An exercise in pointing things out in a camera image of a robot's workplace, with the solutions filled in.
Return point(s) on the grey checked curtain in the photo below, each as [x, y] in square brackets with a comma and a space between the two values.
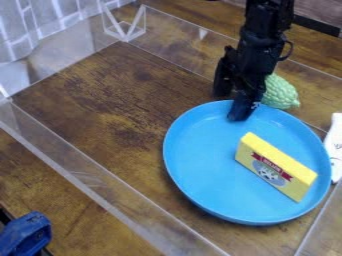
[30, 20]

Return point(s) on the yellow butter box toy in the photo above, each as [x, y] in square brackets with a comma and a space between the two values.
[286, 174]

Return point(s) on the blue clamp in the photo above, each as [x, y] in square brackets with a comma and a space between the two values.
[26, 235]

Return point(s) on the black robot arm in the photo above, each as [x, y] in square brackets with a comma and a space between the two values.
[268, 17]

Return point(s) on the clear acrylic enclosure wall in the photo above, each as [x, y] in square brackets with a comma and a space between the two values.
[102, 87]

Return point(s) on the green bumpy bitter gourd toy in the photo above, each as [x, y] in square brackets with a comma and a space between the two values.
[281, 93]

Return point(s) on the white toy at right edge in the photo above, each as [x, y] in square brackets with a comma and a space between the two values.
[333, 146]

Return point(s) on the blue round plastic tray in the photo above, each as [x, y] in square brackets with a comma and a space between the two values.
[199, 157]

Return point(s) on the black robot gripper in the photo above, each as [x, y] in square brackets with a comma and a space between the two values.
[243, 68]

